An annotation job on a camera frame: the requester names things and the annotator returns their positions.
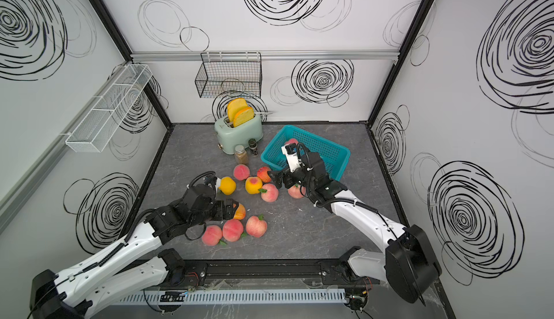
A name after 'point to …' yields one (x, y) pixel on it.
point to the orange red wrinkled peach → (262, 172)
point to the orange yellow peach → (239, 213)
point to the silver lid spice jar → (241, 154)
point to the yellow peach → (227, 186)
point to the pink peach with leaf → (269, 193)
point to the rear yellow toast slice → (234, 106)
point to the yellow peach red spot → (253, 184)
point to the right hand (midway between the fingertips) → (278, 167)
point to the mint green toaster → (229, 136)
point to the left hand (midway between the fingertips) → (229, 205)
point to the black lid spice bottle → (253, 144)
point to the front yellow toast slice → (243, 116)
